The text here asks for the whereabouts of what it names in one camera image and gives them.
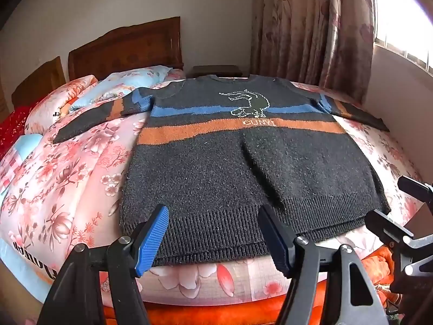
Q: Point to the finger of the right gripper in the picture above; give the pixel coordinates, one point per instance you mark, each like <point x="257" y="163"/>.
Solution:
<point x="421" y="191"/>
<point x="388" y="232"/>

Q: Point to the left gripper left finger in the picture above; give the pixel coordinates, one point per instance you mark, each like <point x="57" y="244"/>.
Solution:
<point x="75" y="296"/>

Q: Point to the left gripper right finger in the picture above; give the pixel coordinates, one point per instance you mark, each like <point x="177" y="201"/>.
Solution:
<point x="349" y="298"/>

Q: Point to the dark striped knit sweater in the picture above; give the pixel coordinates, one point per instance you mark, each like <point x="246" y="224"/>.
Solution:
<point x="215" y="150"/>

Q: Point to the orange blanket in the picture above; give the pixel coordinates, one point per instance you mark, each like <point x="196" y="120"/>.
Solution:
<point x="379" y="266"/>

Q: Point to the pink floral bed quilt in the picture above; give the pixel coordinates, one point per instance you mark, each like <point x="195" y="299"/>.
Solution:
<point x="66" y="193"/>

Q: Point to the window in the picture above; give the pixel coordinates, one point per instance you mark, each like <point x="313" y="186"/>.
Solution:
<point x="405" y="29"/>

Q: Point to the pink floral pillow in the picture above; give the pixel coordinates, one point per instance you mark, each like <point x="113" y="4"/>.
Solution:
<point x="48" y="111"/>

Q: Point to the red patterned blanket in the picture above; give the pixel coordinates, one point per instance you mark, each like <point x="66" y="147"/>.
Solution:
<point x="13" y="127"/>

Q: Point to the pink floral curtain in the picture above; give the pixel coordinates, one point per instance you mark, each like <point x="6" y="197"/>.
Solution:
<point x="327" y="43"/>

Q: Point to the light blue floral pillow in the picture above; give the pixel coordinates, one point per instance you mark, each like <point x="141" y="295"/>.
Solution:
<point x="120" y="84"/>

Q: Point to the dark wooden nightstand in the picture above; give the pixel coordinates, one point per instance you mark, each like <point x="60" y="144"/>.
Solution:
<point x="217" y="70"/>

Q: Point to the small wooden headboard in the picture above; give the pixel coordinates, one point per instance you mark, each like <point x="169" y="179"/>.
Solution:
<point x="44" y="80"/>

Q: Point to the large wooden headboard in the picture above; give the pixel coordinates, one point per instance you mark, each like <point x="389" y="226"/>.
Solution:
<point x="127" y="48"/>

